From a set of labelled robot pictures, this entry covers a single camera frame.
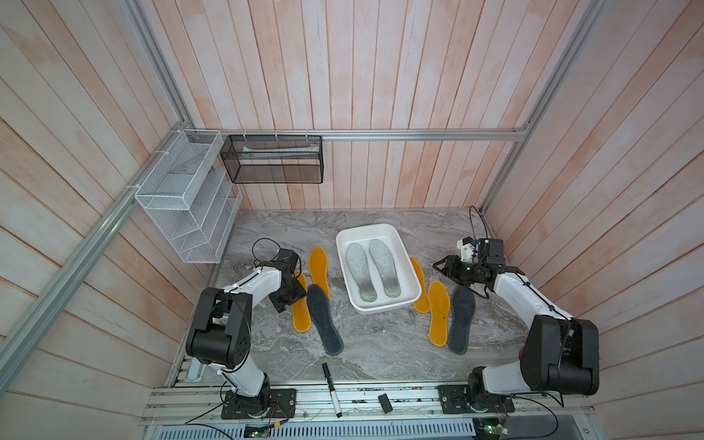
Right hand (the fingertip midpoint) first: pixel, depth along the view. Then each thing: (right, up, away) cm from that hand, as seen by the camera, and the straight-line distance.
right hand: (438, 265), depth 90 cm
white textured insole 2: (-17, -1, +12) cm, 21 cm away
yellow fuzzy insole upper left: (-42, 0, +15) cm, 45 cm away
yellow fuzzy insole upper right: (-5, -14, +2) cm, 15 cm away
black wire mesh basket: (-58, +39, +12) cm, 71 cm away
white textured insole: (-27, 0, +14) cm, 30 cm away
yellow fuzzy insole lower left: (-46, -17, -1) cm, 49 cm away
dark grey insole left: (-38, -18, -2) cm, 42 cm away
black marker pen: (-35, -34, -15) cm, 51 cm away
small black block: (-20, -36, -16) cm, 45 cm away
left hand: (-48, -13, +2) cm, 50 cm away
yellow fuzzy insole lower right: (+1, -14, +3) cm, 14 cm away
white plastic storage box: (-11, +3, +11) cm, 16 cm away
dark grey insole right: (+8, -15, 0) cm, 17 cm away
